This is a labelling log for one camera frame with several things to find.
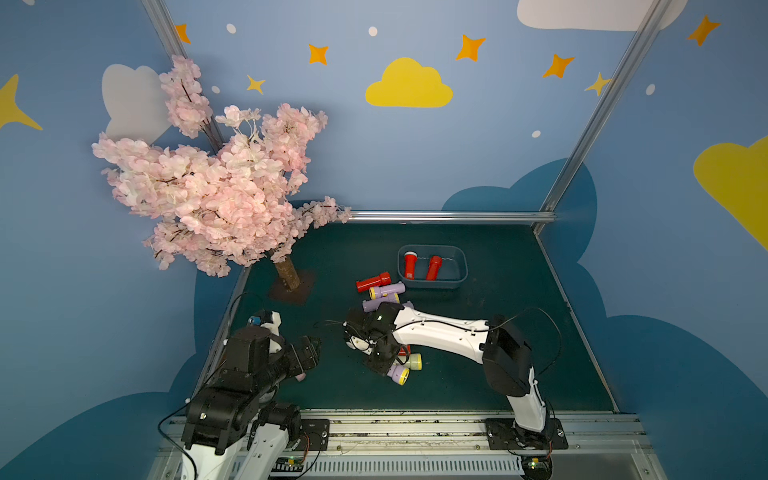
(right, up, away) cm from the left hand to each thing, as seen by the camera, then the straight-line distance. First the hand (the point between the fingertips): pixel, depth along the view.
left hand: (305, 342), depth 68 cm
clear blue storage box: (+44, +14, +41) cm, 61 cm away
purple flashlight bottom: (+22, -11, +8) cm, 26 cm away
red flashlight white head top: (+27, +17, +39) cm, 50 cm away
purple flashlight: (+18, +8, +31) cm, 37 cm away
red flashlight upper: (+18, +12, +34) cm, 40 cm away
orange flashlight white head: (+23, -8, +18) cm, 31 cm away
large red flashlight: (+37, +17, +39) cm, 57 cm away
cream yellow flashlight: (+27, -10, +14) cm, 32 cm away
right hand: (+18, -9, +14) cm, 24 cm away
